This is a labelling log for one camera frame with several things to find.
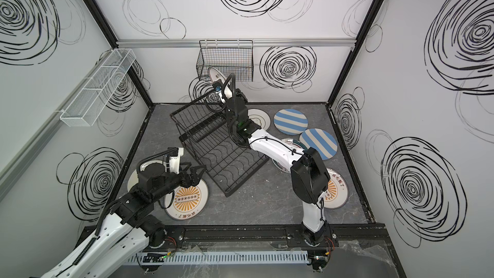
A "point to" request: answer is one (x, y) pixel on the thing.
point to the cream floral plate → (133, 179)
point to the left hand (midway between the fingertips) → (198, 165)
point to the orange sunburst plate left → (188, 203)
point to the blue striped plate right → (324, 141)
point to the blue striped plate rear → (290, 121)
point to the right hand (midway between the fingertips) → (236, 81)
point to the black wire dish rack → (205, 128)
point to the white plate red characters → (215, 75)
